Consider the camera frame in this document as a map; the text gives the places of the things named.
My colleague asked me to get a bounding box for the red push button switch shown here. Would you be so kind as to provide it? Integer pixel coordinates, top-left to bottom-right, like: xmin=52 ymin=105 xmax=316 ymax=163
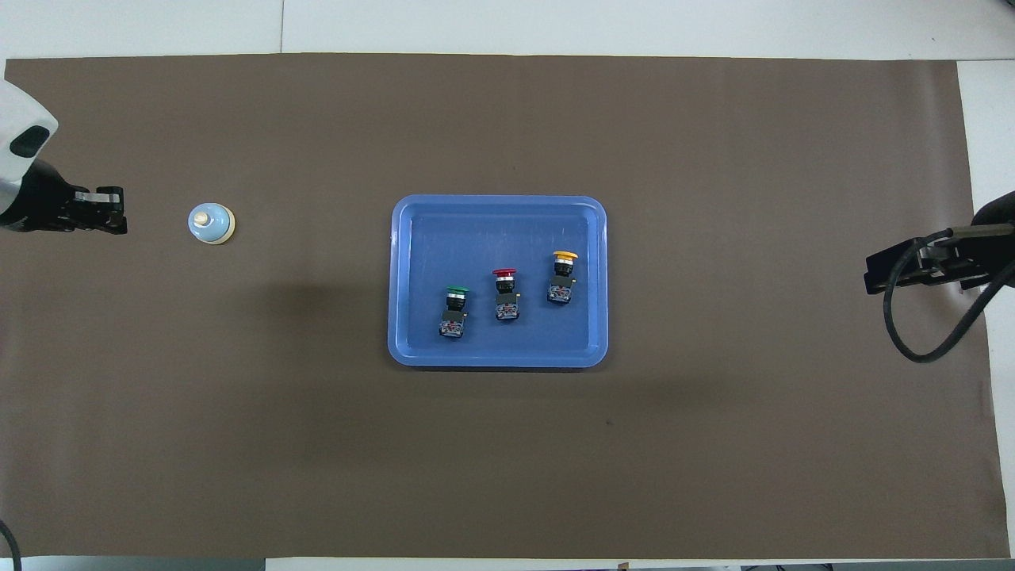
xmin=492 ymin=268 xmax=522 ymax=322

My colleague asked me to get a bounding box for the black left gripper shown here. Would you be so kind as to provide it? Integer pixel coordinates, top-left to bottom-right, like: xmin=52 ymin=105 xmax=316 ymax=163
xmin=0 ymin=161 xmax=128 ymax=236

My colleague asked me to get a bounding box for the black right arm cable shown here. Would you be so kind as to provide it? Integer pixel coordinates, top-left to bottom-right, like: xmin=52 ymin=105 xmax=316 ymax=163
xmin=882 ymin=226 xmax=1015 ymax=364

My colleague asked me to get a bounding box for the yellow push button switch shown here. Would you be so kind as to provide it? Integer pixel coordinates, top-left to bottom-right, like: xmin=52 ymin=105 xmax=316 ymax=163
xmin=546 ymin=251 xmax=579 ymax=307

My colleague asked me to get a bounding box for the green push button switch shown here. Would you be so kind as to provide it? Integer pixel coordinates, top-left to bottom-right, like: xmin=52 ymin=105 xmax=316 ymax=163
xmin=439 ymin=285 xmax=470 ymax=340

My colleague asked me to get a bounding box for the brown table mat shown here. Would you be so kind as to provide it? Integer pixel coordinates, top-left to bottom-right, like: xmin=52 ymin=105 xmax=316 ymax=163
xmin=0 ymin=52 xmax=1009 ymax=560

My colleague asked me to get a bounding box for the blue plastic tray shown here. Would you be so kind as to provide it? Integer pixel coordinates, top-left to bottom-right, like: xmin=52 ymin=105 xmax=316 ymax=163
xmin=387 ymin=194 xmax=609 ymax=370

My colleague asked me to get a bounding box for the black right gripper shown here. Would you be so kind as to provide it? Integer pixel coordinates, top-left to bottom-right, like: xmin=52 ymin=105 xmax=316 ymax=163
xmin=863 ymin=235 xmax=1015 ymax=297

